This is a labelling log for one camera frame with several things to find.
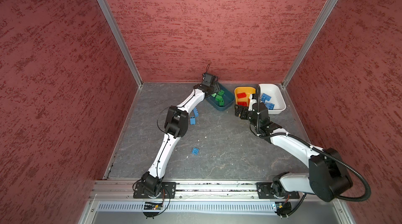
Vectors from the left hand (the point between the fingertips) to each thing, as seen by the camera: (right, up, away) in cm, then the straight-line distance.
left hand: (216, 89), depth 106 cm
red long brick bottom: (+19, -4, +4) cm, 19 cm away
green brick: (+4, -2, +7) cm, 8 cm away
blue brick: (-14, -15, -5) cm, 21 cm away
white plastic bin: (+43, -1, +8) cm, 44 cm away
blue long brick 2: (+36, -5, +4) cm, 37 cm away
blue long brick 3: (+37, -11, 0) cm, 39 cm away
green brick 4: (-1, -3, +3) cm, 5 cm away
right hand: (+12, -12, -18) cm, 25 cm away
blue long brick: (-13, -36, -20) cm, 43 cm away
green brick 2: (+2, -6, +3) cm, 7 cm away
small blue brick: (-16, -20, -9) cm, 27 cm away
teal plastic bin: (+9, -5, +4) cm, 11 cm away
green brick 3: (+4, -9, -2) cm, 10 cm away
